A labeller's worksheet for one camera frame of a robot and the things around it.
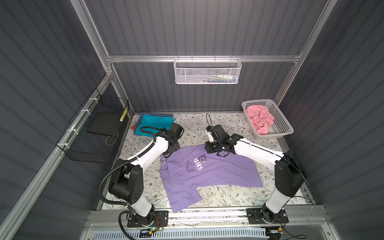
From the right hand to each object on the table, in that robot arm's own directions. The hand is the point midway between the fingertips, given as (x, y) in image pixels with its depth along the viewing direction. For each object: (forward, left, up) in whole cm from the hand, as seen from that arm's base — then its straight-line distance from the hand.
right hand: (207, 148), depth 88 cm
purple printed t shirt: (-10, +14, -9) cm, 20 cm away
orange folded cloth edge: (+24, +54, -8) cm, 60 cm away
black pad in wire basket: (+5, +55, +17) cm, 58 cm away
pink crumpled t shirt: (+31, -42, -7) cm, 52 cm away
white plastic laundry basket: (+21, -54, -7) cm, 59 cm away
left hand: (0, +21, 0) cm, 21 cm away
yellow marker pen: (+11, +46, +18) cm, 51 cm away
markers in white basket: (+37, -8, +23) cm, 44 cm away
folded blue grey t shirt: (+40, +43, -10) cm, 60 cm away
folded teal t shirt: (+26, +39, -5) cm, 47 cm away
